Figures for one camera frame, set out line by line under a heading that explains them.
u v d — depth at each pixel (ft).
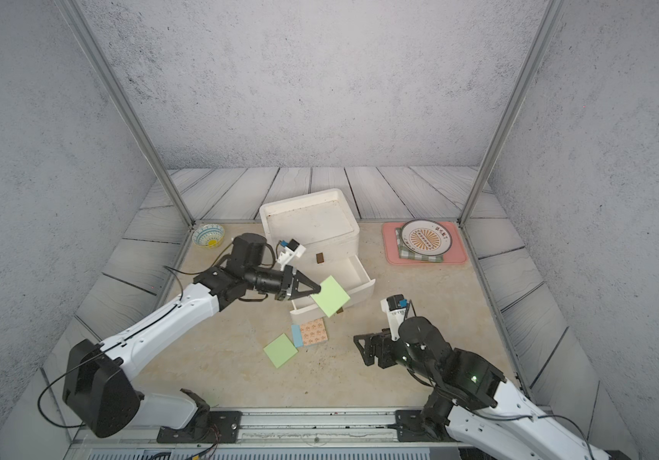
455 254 3.57
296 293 2.18
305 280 2.25
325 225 2.89
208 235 3.76
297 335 2.92
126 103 2.85
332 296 2.30
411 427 2.38
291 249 2.30
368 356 2.01
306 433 2.38
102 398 1.32
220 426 2.40
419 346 1.58
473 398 1.48
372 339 1.92
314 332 2.92
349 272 3.08
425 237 3.75
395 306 1.98
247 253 1.96
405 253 3.56
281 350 2.86
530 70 2.61
